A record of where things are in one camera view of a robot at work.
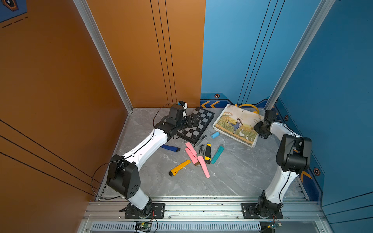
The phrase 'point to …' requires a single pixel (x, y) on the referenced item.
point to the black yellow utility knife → (207, 157)
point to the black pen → (204, 137)
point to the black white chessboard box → (192, 134)
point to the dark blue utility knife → (170, 148)
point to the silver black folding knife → (201, 150)
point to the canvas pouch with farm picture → (238, 124)
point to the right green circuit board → (273, 226)
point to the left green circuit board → (145, 224)
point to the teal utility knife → (219, 152)
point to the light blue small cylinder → (215, 135)
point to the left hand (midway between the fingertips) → (195, 117)
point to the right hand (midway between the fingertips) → (256, 129)
